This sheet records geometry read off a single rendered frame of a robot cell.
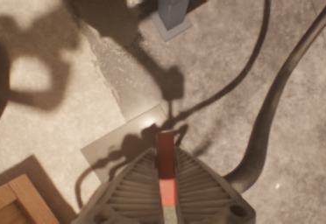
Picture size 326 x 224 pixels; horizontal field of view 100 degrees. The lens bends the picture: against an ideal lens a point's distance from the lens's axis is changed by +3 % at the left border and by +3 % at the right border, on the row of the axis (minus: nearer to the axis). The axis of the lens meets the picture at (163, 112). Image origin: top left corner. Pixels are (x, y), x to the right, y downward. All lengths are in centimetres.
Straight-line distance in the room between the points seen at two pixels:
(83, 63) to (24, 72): 26
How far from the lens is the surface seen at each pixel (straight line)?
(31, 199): 86
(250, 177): 24
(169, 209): 20
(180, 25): 70
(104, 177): 75
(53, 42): 82
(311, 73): 95
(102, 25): 75
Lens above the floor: 63
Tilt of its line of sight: 86 degrees down
